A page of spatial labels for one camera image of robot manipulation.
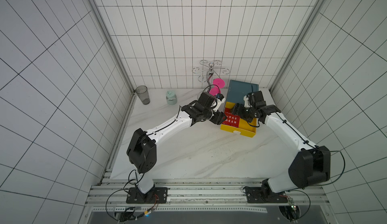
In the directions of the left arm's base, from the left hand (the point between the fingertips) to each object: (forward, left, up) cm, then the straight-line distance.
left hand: (219, 118), depth 80 cm
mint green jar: (+27, +31, -14) cm, 43 cm away
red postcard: (+2, -8, -5) cm, 9 cm away
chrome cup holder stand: (+30, +4, +10) cm, 32 cm away
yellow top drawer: (-6, -13, 0) cm, 14 cm away
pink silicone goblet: (+20, -1, +7) cm, 21 cm away
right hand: (+7, -10, -2) cm, 13 cm away
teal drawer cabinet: (+19, -13, +4) cm, 23 cm away
